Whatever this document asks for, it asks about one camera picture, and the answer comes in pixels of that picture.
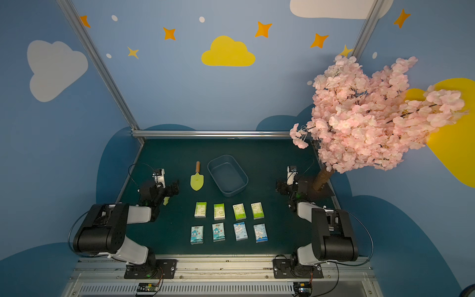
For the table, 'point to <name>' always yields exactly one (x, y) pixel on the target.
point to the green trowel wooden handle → (196, 180)
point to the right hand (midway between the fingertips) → (289, 177)
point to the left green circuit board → (147, 287)
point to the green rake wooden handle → (166, 200)
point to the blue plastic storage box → (228, 175)
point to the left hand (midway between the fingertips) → (169, 178)
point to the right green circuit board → (302, 288)
